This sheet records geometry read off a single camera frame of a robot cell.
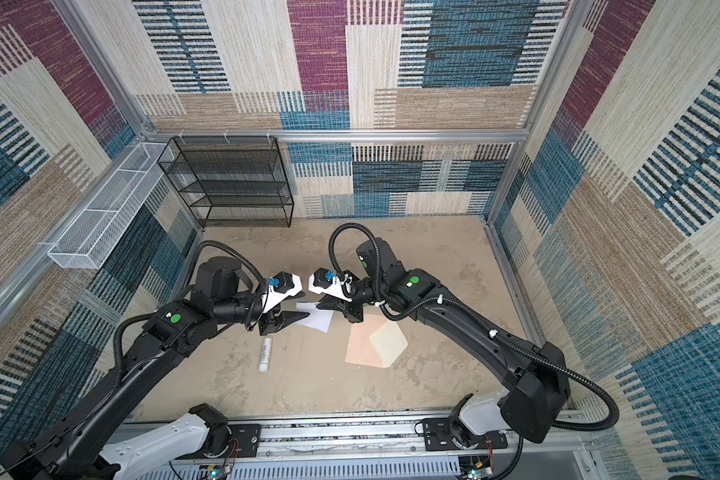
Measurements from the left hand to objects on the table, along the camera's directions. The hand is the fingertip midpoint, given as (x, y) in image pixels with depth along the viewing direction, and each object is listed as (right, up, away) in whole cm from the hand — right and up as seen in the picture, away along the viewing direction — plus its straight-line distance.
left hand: (303, 297), depth 67 cm
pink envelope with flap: (+17, -17, +22) cm, 33 cm away
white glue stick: (-14, -19, +18) cm, 30 cm away
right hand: (+4, -2, +2) cm, 5 cm away
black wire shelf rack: (-35, +35, +43) cm, 66 cm away
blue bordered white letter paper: (+2, -6, +4) cm, 7 cm away
